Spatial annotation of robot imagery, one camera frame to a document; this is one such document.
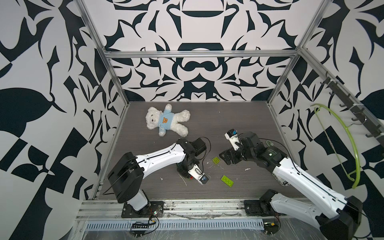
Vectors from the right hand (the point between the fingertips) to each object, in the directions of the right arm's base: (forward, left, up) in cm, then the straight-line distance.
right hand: (225, 150), depth 77 cm
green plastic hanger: (-15, -46, +12) cm, 50 cm away
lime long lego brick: (-10, -2, -17) cm, 20 cm away
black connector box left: (-30, +42, -19) cm, 55 cm away
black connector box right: (-31, -20, -18) cm, 41 cm away
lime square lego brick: (+1, +3, -15) cm, 15 cm away
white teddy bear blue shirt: (+25, +35, -8) cm, 44 cm away
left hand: (-4, +18, -10) cm, 21 cm away
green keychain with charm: (+12, -32, -17) cm, 38 cm away
